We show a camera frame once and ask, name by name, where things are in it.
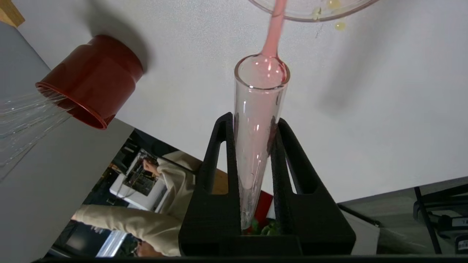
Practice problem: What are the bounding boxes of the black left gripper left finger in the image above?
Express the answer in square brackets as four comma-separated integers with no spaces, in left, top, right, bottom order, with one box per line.
[178,112,242,256]

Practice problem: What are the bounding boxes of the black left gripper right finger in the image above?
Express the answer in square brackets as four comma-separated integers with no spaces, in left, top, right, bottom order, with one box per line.
[265,115,356,255]

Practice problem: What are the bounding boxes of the test tube with red pigment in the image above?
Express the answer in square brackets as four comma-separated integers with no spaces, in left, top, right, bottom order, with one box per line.
[234,54,290,230]

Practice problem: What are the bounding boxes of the green plant leaves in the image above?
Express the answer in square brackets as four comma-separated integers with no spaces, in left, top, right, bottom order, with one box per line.
[250,218,284,236]

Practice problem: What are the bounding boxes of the person in cream sweater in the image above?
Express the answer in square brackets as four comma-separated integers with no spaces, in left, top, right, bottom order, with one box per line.
[71,150,198,257]

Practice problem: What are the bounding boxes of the white equipment cabinet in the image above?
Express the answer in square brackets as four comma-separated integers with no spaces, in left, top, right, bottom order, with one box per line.
[110,148,167,210]

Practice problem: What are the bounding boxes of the dark red plastic cup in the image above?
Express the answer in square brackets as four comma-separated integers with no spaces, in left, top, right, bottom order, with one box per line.
[35,35,144,130]

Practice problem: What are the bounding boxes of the clear glass dish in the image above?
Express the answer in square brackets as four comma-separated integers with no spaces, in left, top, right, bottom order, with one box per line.
[249,0,381,22]

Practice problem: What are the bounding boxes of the black metal frame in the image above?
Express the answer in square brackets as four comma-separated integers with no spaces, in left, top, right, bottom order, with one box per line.
[413,184,468,254]

